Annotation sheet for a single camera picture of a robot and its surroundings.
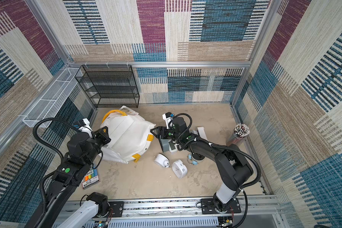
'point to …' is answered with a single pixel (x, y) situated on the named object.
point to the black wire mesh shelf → (109, 86)
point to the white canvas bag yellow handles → (130, 134)
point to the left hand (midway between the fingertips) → (108, 126)
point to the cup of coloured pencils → (241, 131)
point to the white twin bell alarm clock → (162, 160)
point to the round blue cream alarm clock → (191, 161)
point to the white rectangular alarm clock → (202, 133)
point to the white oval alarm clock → (179, 168)
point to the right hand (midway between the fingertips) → (156, 132)
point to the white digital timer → (172, 147)
